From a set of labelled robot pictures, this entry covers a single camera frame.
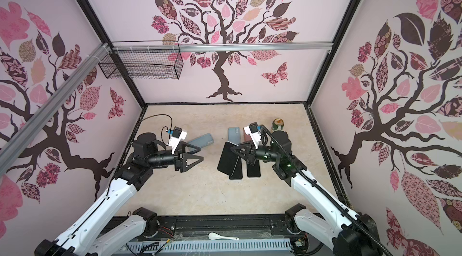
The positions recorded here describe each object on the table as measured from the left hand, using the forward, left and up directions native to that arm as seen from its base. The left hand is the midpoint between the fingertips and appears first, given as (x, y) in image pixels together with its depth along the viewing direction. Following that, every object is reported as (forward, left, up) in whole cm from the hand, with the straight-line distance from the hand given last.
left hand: (200, 157), depth 67 cm
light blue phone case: (+28, -13, -26) cm, 40 cm away
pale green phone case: (+23, +5, -23) cm, 33 cm away
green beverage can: (+28, -37, -15) cm, 49 cm away
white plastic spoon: (-23, -5, -24) cm, 33 cm away
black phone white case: (0, -11, -1) cm, 11 cm away
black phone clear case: (+3, -14, -23) cm, 28 cm away
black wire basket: (+54, +36, +10) cm, 66 cm away
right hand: (+3, -13, +2) cm, 13 cm away
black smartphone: (+5, -23, -25) cm, 34 cm away
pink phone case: (+26, -21, -25) cm, 42 cm away
